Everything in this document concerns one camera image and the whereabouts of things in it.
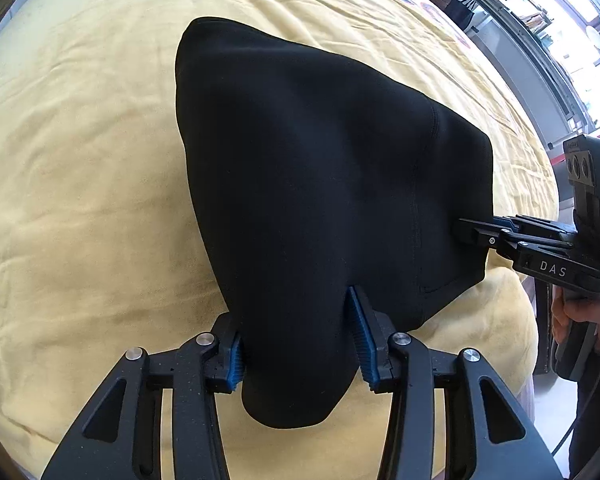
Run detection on person's right hand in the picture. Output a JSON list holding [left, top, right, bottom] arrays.
[[552, 287, 600, 351]]

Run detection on black bag by dresser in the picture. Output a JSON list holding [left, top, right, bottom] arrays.
[[443, 0, 478, 30]]

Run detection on black pants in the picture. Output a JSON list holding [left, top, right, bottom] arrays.
[[175, 18, 493, 429]]

